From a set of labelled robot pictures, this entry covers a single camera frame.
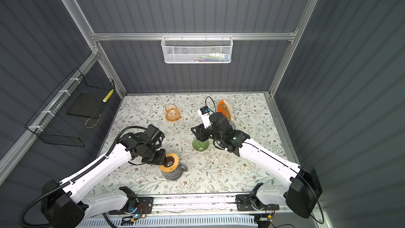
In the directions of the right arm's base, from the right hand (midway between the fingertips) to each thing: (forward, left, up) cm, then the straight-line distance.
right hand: (197, 128), depth 75 cm
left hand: (-12, +16, -11) cm, 23 cm away
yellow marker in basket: (+16, +47, +7) cm, 50 cm away
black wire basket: (+1, +60, +8) cm, 61 cm away
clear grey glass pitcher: (-16, +11, -17) cm, 26 cm away
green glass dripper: (+2, 0, -22) cm, 22 cm away
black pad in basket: (+10, +54, +7) cm, 55 cm away
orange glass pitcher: (+25, +20, -21) cm, 38 cm away
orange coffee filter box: (+24, -16, -13) cm, 31 cm away
